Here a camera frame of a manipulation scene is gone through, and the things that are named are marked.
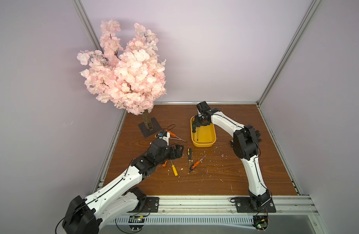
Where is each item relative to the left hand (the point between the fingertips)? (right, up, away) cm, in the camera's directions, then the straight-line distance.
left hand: (180, 147), depth 78 cm
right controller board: (+40, -35, -8) cm, 54 cm away
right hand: (+12, +15, +23) cm, 30 cm away
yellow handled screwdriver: (-4, -15, +7) cm, 17 cm away
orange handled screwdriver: (+10, -12, +9) cm, 18 cm away
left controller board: (-22, -35, -7) cm, 42 cm away
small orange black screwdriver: (-10, -13, +7) cm, 18 cm away
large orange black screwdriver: (-6, +4, +22) cm, 23 cm away
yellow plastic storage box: (+17, +3, +22) cm, 28 cm away
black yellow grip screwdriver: (+5, -8, +12) cm, 15 cm away
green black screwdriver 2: (+12, +6, +22) cm, 26 cm away
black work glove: (+54, +3, +22) cm, 58 cm away
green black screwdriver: (+9, +9, +25) cm, 28 cm away
